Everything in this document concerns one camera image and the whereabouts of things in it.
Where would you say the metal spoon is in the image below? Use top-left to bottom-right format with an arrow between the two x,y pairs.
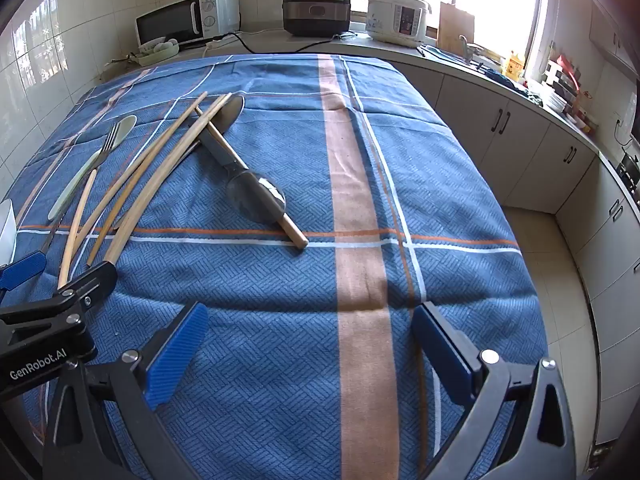
212,95 -> 246,136
197,135 -> 287,222

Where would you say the white wall cabinet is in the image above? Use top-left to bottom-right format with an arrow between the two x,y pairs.
590,0 -> 640,76

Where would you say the green tray with white items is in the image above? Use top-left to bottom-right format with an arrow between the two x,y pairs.
136,39 -> 181,67

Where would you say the wooden cutting board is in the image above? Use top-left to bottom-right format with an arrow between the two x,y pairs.
437,1 -> 476,57

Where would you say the metal fork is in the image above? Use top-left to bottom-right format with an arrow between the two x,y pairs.
40,121 -> 122,261

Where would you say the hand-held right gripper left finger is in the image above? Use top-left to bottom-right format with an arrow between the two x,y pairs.
42,302 -> 209,480

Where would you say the white bowl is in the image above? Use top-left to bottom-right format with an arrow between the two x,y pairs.
0,199 -> 17,267

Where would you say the black rice cooker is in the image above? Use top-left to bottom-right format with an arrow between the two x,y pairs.
281,0 -> 353,37

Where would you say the blue cloth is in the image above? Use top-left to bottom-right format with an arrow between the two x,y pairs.
487,69 -> 543,106

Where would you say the white pressure cooker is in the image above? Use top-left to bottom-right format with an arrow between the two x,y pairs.
366,0 -> 433,49

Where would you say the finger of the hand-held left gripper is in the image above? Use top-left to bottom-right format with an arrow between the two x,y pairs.
0,252 -> 47,292
50,260 -> 119,313

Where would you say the black power cable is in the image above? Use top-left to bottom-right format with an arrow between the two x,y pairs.
230,30 -> 361,56

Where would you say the gas stove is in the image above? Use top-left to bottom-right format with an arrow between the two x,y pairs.
616,147 -> 640,198

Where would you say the white microwave oven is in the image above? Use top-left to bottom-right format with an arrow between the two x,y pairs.
135,0 -> 242,50

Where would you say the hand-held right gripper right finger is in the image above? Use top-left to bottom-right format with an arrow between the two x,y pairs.
412,302 -> 591,480

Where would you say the blue plaid tablecloth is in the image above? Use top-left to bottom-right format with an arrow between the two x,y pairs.
0,52 -> 551,480

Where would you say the metal faucet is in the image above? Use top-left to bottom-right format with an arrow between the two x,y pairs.
457,35 -> 485,63

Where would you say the yellow box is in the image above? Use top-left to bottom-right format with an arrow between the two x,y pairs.
504,51 -> 526,80

